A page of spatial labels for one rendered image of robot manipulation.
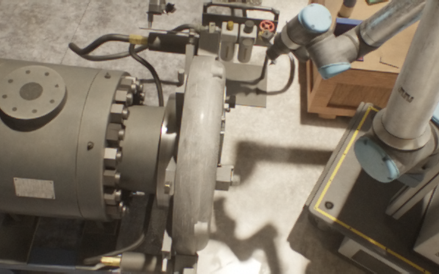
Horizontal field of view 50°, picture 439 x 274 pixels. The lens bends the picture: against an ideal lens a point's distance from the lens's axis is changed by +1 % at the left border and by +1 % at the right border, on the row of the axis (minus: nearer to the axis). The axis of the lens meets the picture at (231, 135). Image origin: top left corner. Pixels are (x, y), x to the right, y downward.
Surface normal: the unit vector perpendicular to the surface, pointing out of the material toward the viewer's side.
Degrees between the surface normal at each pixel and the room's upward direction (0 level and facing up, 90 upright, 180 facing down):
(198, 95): 2
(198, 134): 19
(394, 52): 0
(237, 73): 0
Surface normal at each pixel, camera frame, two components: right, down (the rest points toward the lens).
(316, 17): 0.27, -0.22
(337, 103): -0.07, 0.87
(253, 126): 0.08, -0.50
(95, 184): -0.01, 0.43
